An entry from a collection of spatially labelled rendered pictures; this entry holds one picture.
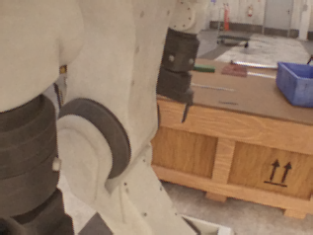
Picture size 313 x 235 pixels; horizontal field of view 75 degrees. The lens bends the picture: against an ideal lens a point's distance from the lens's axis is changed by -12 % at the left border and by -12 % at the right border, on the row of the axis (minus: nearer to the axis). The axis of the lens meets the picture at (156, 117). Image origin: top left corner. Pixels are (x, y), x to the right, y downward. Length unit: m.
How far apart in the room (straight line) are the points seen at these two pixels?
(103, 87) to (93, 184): 0.15
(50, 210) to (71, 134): 0.14
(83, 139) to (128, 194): 0.15
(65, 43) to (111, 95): 0.17
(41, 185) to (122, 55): 0.18
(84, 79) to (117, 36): 0.09
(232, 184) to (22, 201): 0.95
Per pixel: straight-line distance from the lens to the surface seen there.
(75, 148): 0.34
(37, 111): 0.17
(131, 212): 0.45
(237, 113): 0.87
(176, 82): 0.55
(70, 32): 0.17
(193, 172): 1.07
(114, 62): 0.31
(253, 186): 1.07
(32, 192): 0.19
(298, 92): 1.00
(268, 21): 10.69
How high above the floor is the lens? 0.81
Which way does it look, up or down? 26 degrees down
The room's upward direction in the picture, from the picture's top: straight up
